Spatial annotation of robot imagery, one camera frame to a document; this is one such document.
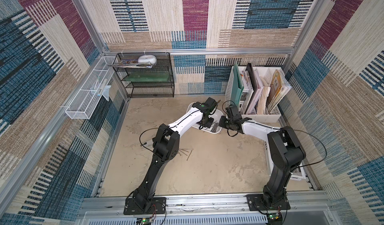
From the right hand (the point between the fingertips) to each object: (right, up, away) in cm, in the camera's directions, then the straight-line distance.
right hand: (219, 120), depth 98 cm
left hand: (-9, -2, -1) cm, 9 cm away
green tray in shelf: (-45, +27, -4) cm, 52 cm away
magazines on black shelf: (-55, +35, -7) cm, 65 cm away
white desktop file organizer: (+22, +10, 0) cm, 24 cm away
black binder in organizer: (+18, +26, -7) cm, 33 cm away
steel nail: (-3, -5, +2) cm, 6 cm away
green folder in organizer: (+7, +20, -15) cm, 26 cm away
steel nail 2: (-17, -17, -6) cm, 25 cm away
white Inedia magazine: (+38, -27, -19) cm, 50 cm away
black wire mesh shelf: (-54, +22, +20) cm, 62 cm away
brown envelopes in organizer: (+34, +20, -9) cm, 40 cm away
